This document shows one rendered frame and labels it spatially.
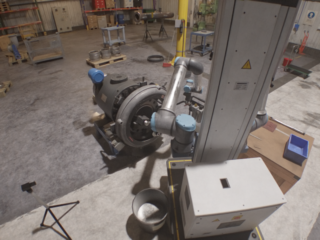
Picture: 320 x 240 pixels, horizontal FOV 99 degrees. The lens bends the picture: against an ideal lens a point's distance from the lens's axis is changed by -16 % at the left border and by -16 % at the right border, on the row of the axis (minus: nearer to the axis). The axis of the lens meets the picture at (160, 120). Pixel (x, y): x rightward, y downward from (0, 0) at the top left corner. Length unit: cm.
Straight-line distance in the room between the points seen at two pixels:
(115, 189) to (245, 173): 139
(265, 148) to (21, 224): 271
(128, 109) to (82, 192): 112
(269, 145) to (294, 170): 35
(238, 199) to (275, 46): 82
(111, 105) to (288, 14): 167
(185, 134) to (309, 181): 198
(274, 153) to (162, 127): 129
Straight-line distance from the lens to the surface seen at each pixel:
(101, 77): 210
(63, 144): 275
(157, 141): 239
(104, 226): 185
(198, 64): 151
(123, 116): 156
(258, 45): 90
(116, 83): 202
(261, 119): 146
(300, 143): 225
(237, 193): 106
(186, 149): 127
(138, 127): 169
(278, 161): 195
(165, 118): 120
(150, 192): 158
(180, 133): 118
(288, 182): 202
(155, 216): 167
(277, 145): 213
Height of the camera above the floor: 170
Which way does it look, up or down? 38 degrees down
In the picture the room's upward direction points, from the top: straight up
